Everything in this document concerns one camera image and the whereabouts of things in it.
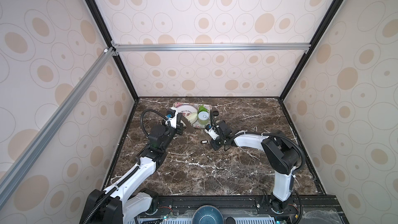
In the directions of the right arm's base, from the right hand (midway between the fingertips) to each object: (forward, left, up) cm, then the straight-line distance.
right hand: (212, 142), depth 97 cm
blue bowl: (-38, +4, +2) cm, 38 cm away
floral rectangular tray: (+12, +10, +2) cm, 16 cm away
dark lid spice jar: (+15, -3, +10) cm, 18 cm away
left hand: (+1, +14, +29) cm, 32 cm away
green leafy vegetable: (+20, +6, +8) cm, 23 cm away
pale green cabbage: (+16, +12, +5) cm, 21 cm away
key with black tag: (0, +5, 0) cm, 5 cm away
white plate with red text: (+25, +17, +3) cm, 31 cm away
